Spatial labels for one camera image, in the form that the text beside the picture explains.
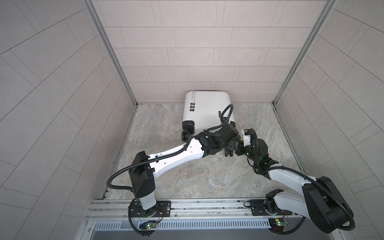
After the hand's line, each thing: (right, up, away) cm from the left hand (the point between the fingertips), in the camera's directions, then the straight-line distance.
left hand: (237, 140), depth 73 cm
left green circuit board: (-41, -35, -9) cm, 55 cm away
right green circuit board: (+17, -37, -5) cm, 42 cm away
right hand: (0, -3, +12) cm, 13 cm away
